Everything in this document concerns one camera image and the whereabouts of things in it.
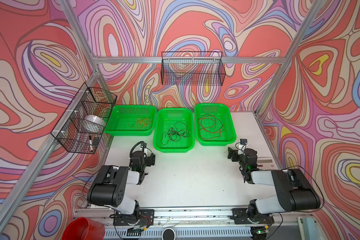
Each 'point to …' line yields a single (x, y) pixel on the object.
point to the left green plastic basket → (132, 120)
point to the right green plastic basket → (221, 111)
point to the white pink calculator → (266, 163)
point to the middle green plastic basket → (174, 131)
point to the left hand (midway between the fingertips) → (146, 151)
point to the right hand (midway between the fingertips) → (236, 150)
